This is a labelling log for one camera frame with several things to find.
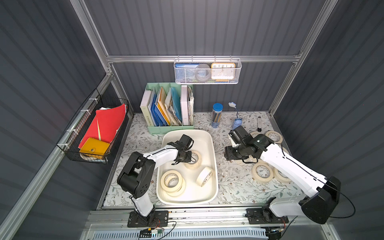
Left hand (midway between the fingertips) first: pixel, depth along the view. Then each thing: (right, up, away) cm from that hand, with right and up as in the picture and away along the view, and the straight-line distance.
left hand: (185, 157), depth 93 cm
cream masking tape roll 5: (+5, -5, -4) cm, 9 cm away
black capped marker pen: (+55, +21, +19) cm, 62 cm away
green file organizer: (-11, +32, +1) cm, 34 cm away
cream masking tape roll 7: (-7, -13, -17) cm, 22 cm away
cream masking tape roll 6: (+11, -7, -15) cm, 20 cm away
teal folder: (-6, +38, +6) cm, 39 cm away
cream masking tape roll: (+65, +11, +8) cm, 67 cm away
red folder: (-39, +20, -19) cm, 48 cm away
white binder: (-1, +33, 0) cm, 33 cm away
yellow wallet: (-38, +11, -29) cm, 49 cm away
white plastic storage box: (+3, -13, -9) cm, 16 cm away
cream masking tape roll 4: (+26, +4, -28) cm, 39 cm away
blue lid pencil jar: (+21, +27, +6) cm, 35 cm away
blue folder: (-18, +24, +4) cm, 30 cm away
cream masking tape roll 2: (+48, +14, +11) cm, 51 cm away
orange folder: (-15, +33, +1) cm, 36 cm away
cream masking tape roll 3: (+44, -11, -9) cm, 46 cm away
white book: (-24, +31, -4) cm, 40 cm away
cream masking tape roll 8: (-3, -16, -14) cm, 22 cm away
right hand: (+25, +5, -16) cm, 30 cm away
